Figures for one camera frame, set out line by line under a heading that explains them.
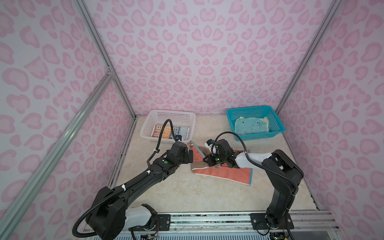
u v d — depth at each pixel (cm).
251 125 112
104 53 84
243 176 88
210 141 85
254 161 53
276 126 104
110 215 40
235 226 72
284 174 49
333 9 70
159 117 114
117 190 44
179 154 63
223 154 75
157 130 107
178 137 74
